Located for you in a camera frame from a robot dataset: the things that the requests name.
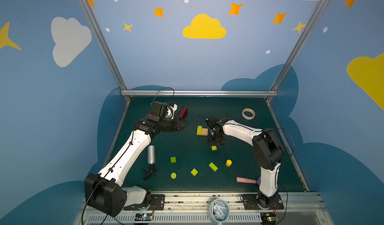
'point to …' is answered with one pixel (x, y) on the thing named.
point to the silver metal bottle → (151, 157)
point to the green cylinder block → (173, 175)
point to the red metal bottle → (183, 111)
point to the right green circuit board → (268, 218)
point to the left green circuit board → (143, 217)
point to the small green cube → (173, 159)
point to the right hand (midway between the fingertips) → (213, 143)
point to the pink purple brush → (241, 179)
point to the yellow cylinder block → (228, 163)
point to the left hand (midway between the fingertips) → (186, 123)
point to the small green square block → (194, 172)
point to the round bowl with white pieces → (218, 211)
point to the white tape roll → (248, 117)
